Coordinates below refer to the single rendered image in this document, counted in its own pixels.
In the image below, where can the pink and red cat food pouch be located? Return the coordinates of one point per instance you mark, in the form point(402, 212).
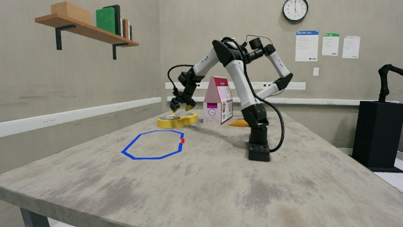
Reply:
point(218, 102)

